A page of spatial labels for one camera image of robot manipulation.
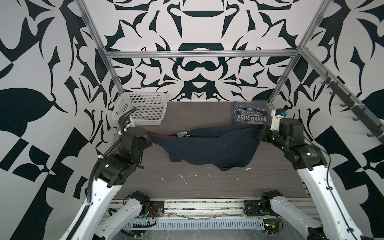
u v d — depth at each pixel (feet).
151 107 3.78
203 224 2.34
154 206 2.49
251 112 3.66
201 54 3.01
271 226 2.34
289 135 1.62
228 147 2.40
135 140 1.48
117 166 1.35
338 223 1.22
